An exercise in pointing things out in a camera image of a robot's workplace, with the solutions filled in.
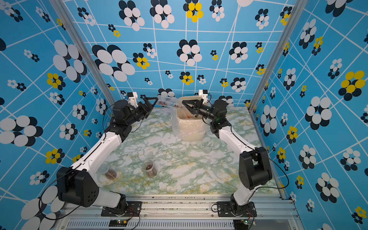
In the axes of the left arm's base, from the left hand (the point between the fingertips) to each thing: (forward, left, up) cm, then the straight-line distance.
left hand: (157, 101), depth 75 cm
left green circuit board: (-50, +19, -38) cm, 66 cm away
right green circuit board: (-50, -43, -36) cm, 75 cm away
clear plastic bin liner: (-5, -8, -13) cm, 16 cm away
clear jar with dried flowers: (-24, +7, -31) cm, 39 cm away
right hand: (-4, -15, +2) cm, 15 cm away
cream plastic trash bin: (-8, -19, -13) cm, 24 cm away
